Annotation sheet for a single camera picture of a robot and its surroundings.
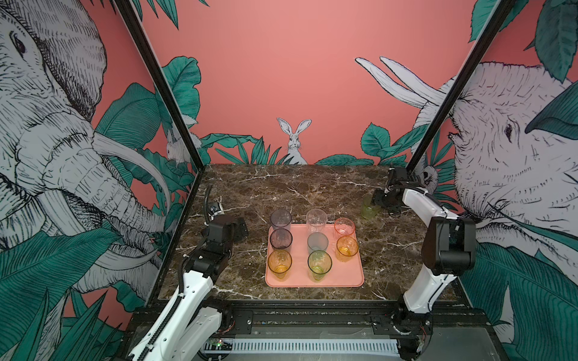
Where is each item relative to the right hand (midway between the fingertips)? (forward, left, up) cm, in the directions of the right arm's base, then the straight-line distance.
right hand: (377, 198), depth 95 cm
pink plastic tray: (-29, +17, -11) cm, 35 cm away
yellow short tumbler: (-18, +14, -9) cm, 25 cm away
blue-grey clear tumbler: (-6, +42, -7) cm, 43 cm away
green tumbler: (0, +1, -10) cm, 10 cm away
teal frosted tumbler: (-19, +27, -1) cm, 33 cm away
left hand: (-16, +59, +9) cm, 62 cm away
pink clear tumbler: (-10, +14, -8) cm, 19 cm away
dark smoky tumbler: (-18, +41, -3) cm, 45 cm away
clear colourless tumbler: (-5, +26, -11) cm, 29 cm away
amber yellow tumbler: (-28, +41, 0) cm, 50 cm away
